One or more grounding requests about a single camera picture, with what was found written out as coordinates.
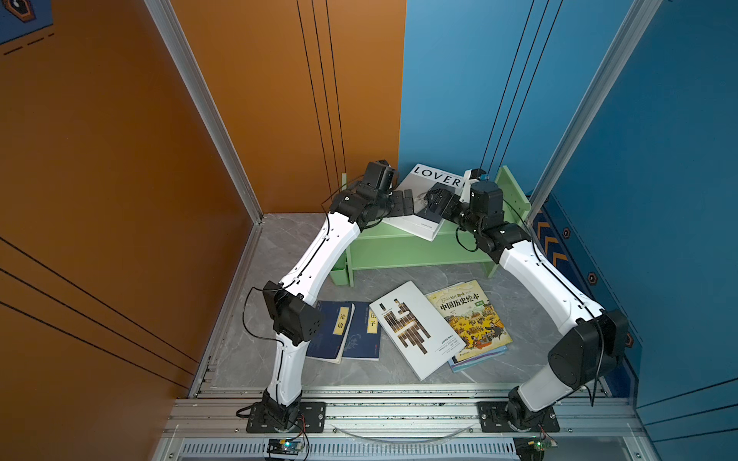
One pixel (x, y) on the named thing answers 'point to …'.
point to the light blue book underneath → (456, 366)
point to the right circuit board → (530, 448)
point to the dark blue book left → (335, 320)
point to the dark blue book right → (363, 341)
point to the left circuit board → (285, 447)
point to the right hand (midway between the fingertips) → (439, 197)
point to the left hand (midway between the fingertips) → (402, 198)
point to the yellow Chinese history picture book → (466, 309)
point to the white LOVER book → (424, 223)
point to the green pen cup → (338, 272)
